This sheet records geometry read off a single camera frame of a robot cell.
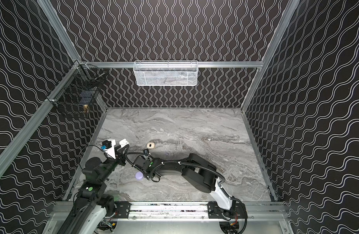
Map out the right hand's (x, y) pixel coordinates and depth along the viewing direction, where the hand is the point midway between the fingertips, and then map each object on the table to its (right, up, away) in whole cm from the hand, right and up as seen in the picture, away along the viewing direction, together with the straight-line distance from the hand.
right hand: (150, 169), depth 90 cm
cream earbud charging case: (-2, +14, +7) cm, 16 cm away
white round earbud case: (-10, +18, -16) cm, 26 cm away
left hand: (-8, +17, -16) cm, 24 cm away
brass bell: (-36, +37, -7) cm, 52 cm away
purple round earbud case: (-6, -2, -5) cm, 8 cm away
